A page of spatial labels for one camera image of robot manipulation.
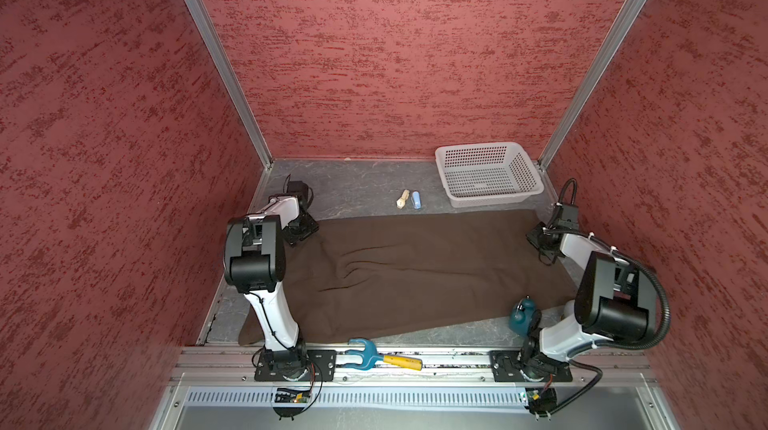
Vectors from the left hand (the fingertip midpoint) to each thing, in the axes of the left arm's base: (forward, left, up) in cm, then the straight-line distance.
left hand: (306, 240), depth 97 cm
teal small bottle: (-26, -63, +7) cm, 68 cm away
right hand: (-1, -74, +3) cm, 74 cm away
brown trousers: (-12, -20, +3) cm, 23 cm away
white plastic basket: (+31, -67, 0) cm, 74 cm away
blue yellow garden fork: (-35, -24, +2) cm, 42 cm away
